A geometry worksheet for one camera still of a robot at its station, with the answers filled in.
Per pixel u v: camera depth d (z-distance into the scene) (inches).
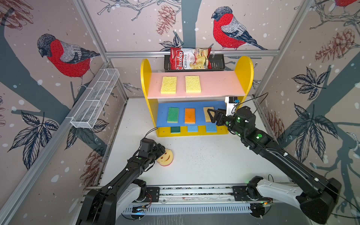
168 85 27.3
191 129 38.4
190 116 35.5
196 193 29.8
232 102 23.3
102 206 15.7
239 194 28.7
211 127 38.6
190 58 34.4
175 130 37.8
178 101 44.4
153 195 28.8
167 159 32.9
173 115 35.6
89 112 28.1
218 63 37.4
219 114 24.0
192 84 27.5
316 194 15.2
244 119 19.8
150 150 27.5
